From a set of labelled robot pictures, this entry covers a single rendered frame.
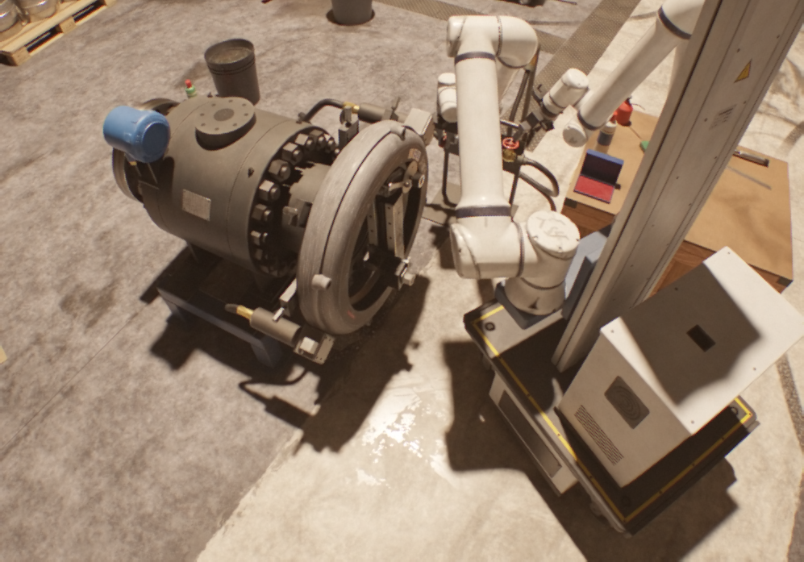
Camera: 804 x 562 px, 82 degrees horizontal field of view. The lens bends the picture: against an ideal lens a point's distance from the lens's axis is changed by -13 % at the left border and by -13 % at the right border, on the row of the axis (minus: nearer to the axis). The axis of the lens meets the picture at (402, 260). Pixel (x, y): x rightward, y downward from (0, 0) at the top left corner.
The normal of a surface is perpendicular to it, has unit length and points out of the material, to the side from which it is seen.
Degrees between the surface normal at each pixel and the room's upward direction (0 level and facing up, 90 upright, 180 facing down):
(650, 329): 0
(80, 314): 0
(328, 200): 30
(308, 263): 60
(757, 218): 0
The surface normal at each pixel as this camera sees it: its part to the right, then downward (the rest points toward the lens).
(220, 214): -0.39, 0.31
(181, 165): -0.29, -0.02
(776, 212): 0.00, -0.62
